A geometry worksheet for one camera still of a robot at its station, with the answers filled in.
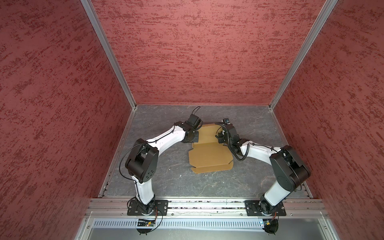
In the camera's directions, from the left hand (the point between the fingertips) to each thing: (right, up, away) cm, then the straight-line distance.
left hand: (192, 141), depth 91 cm
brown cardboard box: (+10, -8, -3) cm, 13 cm away
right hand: (+18, +4, +4) cm, 19 cm away
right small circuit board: (+37, -37, -20) cm, 56 cm away
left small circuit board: (-24, -38, -18) cm, 48 cm away
